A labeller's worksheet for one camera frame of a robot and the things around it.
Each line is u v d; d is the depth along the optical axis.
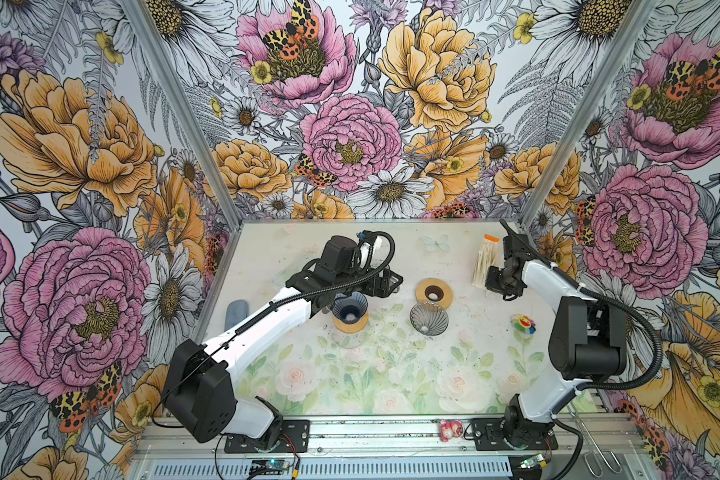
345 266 0.63
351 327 0.81
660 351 0.42
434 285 1.00
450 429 0.73
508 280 0.80
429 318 0.92
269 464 0.71
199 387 0.41
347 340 0.90
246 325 0.47
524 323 0.91
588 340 0.48
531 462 0.72
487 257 0.99
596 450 0.73
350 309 0.86
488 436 0.74
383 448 0.74
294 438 0.75
